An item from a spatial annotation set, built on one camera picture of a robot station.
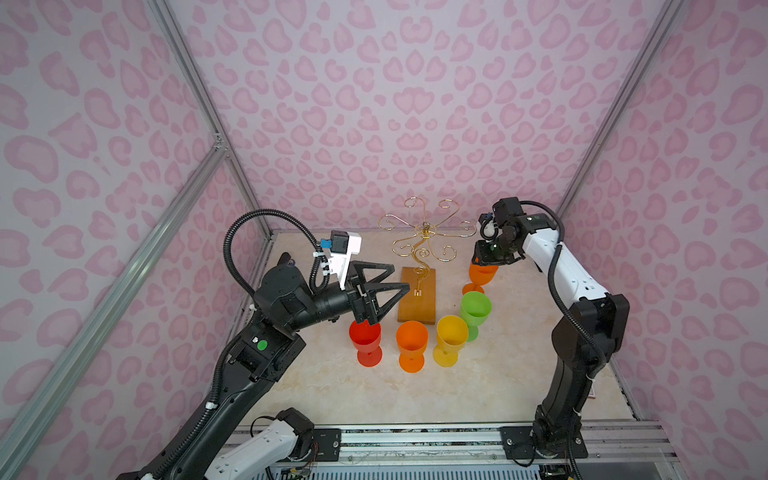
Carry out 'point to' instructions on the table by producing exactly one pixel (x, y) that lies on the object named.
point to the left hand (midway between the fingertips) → (400, 276)
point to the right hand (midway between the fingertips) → (483, 255)
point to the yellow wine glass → (452, 333)
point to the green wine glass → (475, 309)
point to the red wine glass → (366, 337)
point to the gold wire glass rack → (425, 231)
